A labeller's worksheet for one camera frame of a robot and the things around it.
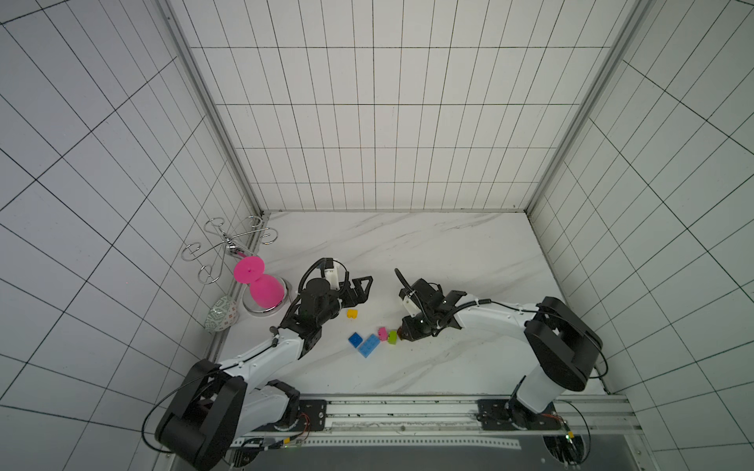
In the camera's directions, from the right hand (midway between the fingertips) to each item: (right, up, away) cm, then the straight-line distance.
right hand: (402, 327), depth 88 cm
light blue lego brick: (-10, -4, -4) cm, 11 cm away
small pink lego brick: (-6, -1, -2) cm, 7 cm away
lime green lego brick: (-3, -1, -4) cm, 5 cm away
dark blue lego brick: (-14, -3, -3) cm, 15 cm away
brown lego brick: (-1, -1, -3) cm, 3 cm away
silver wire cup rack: (-45, +26, -14) cm, 54 cm away
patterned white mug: (-56, +3, +2) cm, 56 cm away
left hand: (-13, +14, -3) cm, 19 cm away
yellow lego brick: (-16, +4, +2) cm, 16 cm away
